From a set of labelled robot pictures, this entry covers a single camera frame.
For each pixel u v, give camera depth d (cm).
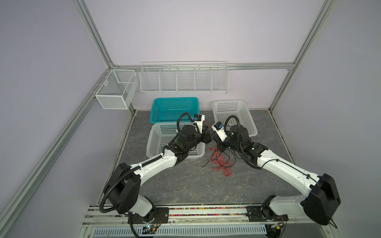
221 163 91
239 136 58
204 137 69
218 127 67
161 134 104
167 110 119
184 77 98
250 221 72
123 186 43
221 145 69
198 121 67
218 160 91
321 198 40
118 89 102
